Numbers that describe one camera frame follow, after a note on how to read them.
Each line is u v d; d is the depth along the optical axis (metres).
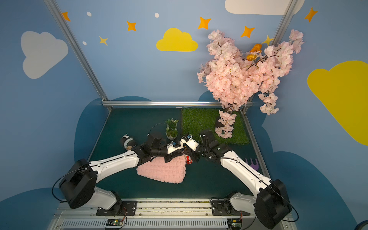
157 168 0.82
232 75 0.68
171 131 1.01
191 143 0.70
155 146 0.67
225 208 0.67
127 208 0.74
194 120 1.14
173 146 0.68
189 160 0.83
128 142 0.93
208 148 0.61
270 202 0.40
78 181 0.44
